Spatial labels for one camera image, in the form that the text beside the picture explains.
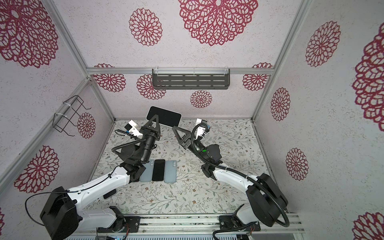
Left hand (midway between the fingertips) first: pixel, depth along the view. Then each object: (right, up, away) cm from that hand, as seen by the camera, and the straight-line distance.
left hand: (159, 117), depth 65 cm
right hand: (+7, -5, -4) cm, 9 cm away
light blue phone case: (+1, -31, +28) cm, 41 cm away
